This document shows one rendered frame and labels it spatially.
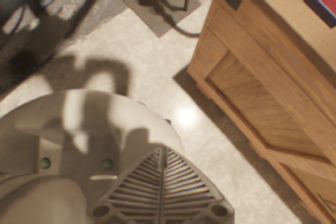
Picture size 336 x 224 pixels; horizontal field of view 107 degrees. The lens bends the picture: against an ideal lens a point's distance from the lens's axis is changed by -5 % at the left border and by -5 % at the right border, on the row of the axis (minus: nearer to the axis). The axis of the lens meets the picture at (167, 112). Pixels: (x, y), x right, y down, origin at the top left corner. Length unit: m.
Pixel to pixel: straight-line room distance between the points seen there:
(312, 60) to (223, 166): 0.54
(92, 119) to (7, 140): 0.20
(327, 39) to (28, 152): 0.63
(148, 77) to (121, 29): 0.30
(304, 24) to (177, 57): 0.53
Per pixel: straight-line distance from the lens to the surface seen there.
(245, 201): 0.82
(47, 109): 0.39
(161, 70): 0.69
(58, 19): 1.03
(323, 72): 0.30
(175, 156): 0.16
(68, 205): 0.22
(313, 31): 0.30
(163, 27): 0.80
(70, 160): 0.43
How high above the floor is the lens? 0.64
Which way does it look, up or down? 85 degrees down
